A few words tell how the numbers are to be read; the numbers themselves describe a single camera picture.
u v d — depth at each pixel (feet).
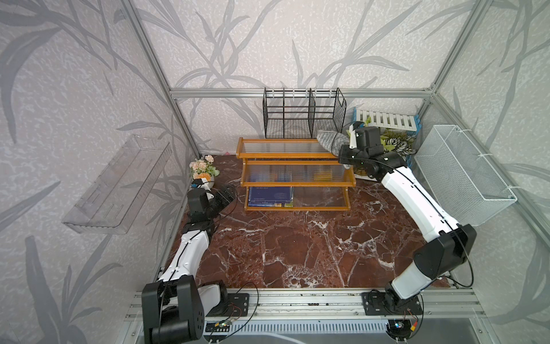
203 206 2.07
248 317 2.36
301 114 3.46
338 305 2.47
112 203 2.19
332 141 2.63
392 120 3.24
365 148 1.93
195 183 2.44
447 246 1.38
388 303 2.17
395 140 2.86
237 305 2.42
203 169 3.26
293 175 3.62
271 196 3.23
